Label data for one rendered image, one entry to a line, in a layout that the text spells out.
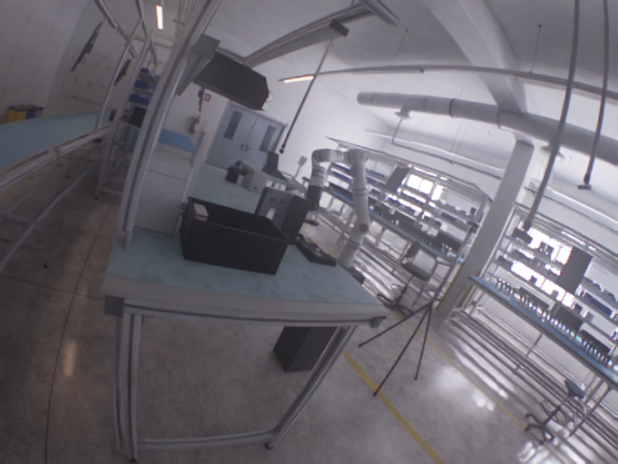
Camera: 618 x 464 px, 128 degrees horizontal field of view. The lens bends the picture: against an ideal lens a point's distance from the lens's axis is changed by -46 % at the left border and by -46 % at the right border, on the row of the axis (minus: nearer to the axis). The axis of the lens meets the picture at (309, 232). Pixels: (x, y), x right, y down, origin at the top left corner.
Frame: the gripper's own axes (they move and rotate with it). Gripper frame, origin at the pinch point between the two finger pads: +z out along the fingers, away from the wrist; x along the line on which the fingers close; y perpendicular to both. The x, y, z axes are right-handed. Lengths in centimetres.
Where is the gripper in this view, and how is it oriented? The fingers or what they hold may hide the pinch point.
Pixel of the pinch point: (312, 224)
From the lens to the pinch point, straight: 133.0
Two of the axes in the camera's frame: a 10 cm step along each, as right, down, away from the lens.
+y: -7.8, -2.0, -6.0
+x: 6.0, 0.5, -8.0
